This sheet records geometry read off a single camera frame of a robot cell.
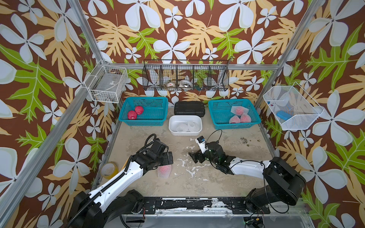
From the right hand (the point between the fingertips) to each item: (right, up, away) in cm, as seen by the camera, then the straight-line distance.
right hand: (193, 148), depth 87 cm
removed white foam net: (-6, +13, +11) cm, 18 cm away
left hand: (-16, -4, -5) cm, 17 cm away
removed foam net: (0, +13, +7) cm, 15 cm away
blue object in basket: (+52, +21, -7) cm, 56 cm away
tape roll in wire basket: (-14, +42, +9) cm, 46 cm away
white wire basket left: (-54, +41, -1) cm, 67 cm away
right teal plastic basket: (+25, +24, +28) cm, 45 cm away
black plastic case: (-1, +28, +26) cm, 39 cm away
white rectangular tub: (-13, +17, +21) cm, 30 cm away
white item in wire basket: (-6, +45, +11) cm, 46 cm away
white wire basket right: (+59, +25, -5) cm, 64 cm away
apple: (-45, +22, +20) cm, 55 cm away
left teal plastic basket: (-30, +25, +32) cm, 50 cm away
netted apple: (+39, +26, +24) cm, 53 cm away
